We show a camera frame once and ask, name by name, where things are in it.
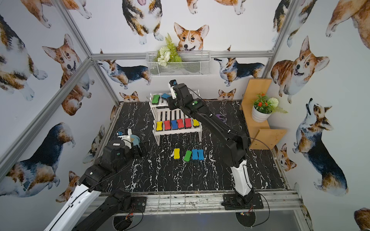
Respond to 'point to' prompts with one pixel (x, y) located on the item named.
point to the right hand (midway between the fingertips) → (174, 93)
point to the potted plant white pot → (263, 107)
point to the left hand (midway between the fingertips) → (141, 139)
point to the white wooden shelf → (162, 112)
